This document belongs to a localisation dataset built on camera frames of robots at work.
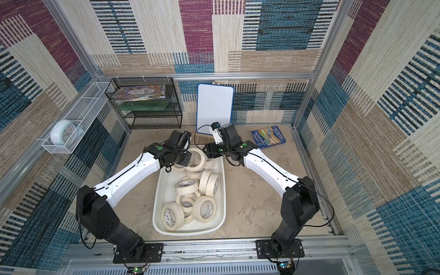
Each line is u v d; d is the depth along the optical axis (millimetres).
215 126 732
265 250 731
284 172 487
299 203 439
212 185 815
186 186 811
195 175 881
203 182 834
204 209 832
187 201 847
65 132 634
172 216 743
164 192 878
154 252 732
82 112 811
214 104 970
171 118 1183
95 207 414
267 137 1112
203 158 830
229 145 626
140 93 848
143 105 942
